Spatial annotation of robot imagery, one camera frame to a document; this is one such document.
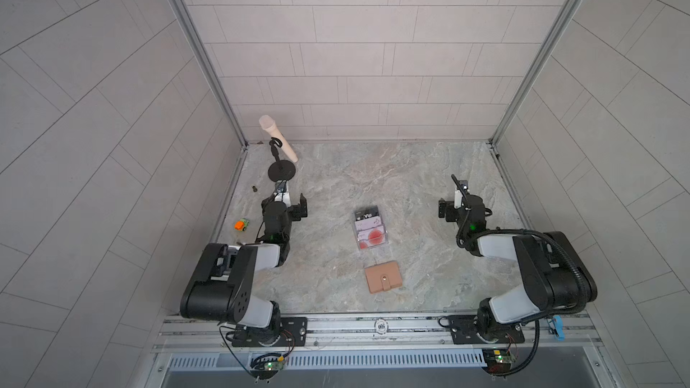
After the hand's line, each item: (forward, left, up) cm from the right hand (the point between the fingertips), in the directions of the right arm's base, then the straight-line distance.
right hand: (454, 195), depth 95 cm
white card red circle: (-14, +31, 0) cm, 34 cm away
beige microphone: (+16, +62, +26) cm, 69 cm away
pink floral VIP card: (-10, +34, +2) cm, 35 cm away
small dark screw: (+8, +73, 0) cm, 73 cm away
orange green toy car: (-7, +74, +1) cm, 75 cm away
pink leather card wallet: (-26, +29, -1) cm, 39 cm away
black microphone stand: (+15, +64, +2) cm, 66 cm away
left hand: (+2, +57, +6) cm, 58 cm away
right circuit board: (-47, +1, -5) cm, 48 cm away
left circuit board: (-45, +59, -1) cm, 74 cm away
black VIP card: (-6, +32, +2) cm, 32 cm away
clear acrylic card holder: (-2, +35, -1) cm, 35 cm away
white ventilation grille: (-46, +23, -4) cm, 51 cm away
